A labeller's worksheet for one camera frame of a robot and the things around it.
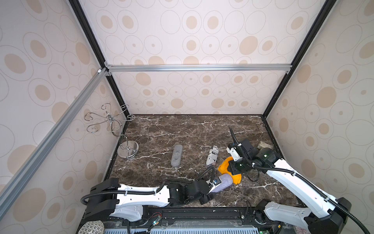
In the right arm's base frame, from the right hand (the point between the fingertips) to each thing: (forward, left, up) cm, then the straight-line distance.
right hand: (232, 168), depth 75 cm
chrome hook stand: (+15, +65, -11) cm, 68 cm away
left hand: (-11, +8, -3) cm, 14 cm away
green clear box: (+24, -26, -12) cm, 37 cm away
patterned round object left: (-28, +68, -12) cm, 74 cm away
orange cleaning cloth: (-1, +5, +1) cm, 5 cm away
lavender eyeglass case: (-6, +4, 0) cm, 7 cm away
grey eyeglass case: (+13, +32, -11) cm, 36 cm away
